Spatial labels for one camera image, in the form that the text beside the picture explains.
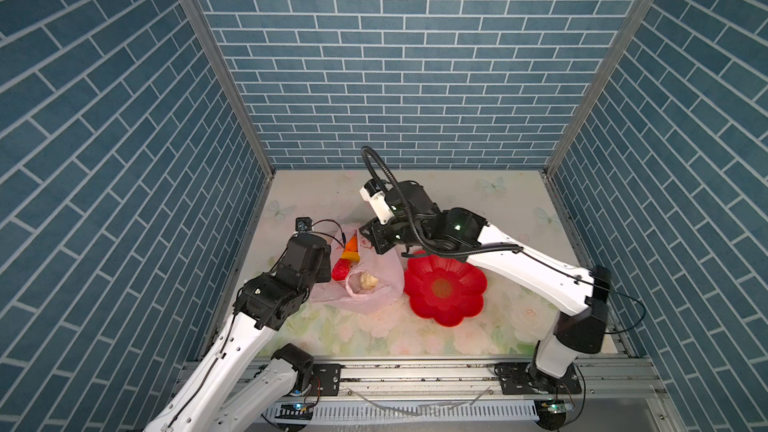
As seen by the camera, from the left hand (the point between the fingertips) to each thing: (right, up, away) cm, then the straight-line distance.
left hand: (320, 254), depth 74 cm
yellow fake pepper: (+5, -2, +19) cm, 20 cm away
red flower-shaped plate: (+34, -14, +17) cm, 40 cm away
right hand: (+10, +7, -6) cm, 14 cm away
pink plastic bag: (+8, -9, -5) cm, 13 cm away
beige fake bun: (+11, -10, +11) cm, 18 cm away
